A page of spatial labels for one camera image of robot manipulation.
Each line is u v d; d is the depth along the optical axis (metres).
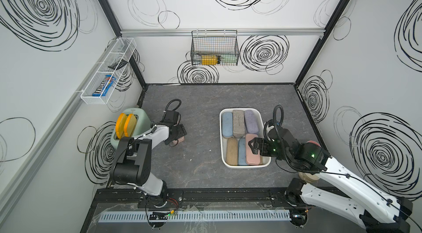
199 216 0.96
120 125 0.73
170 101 0.79
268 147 0.62
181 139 0.89
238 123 0.91
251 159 0.79
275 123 0.64
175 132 0.83
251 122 0.92
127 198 0.74
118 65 0.76
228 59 0.87
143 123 0.82
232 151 0.84
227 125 0.91
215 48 0.99
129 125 0.75
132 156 0.50
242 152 0.85
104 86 0.67
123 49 0.93
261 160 0.79
